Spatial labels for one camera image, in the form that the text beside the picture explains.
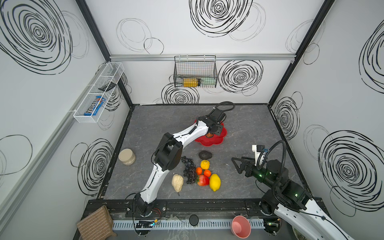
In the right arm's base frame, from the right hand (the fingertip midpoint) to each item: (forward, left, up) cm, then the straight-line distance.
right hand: (236, 159), depth 70 cm
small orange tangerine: (0, +17, -15) cm, 23 cm away
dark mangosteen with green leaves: (+27, +10, -20) cm, 35 cm away
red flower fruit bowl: (+23, +6, -19) cm, 30 cm away
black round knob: (-24, +20, -10) cm, 32 cm away
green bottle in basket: (+41, +13, +14) cm, 45 cm away
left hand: (+25, +5, -10) cm, 28 cm away
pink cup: (-25, -2, -18) cm, 31 cm away
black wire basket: (+57, +20, +11) cm, 62 cm away
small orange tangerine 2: (-1, +13, -16) cm, 21 cm away
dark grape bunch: (0, +23, -15) cm, 27 cm away
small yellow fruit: (+3, +14, -15) cm, 21 cm away
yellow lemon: (-6, +9, -15) cm, 19 cm away
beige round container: (+6, +59, -12) cm, 60 cm away
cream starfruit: (-7, +29, -14) cm, 33 cm away
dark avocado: (+9, +14, -15) cm, 23 cm away
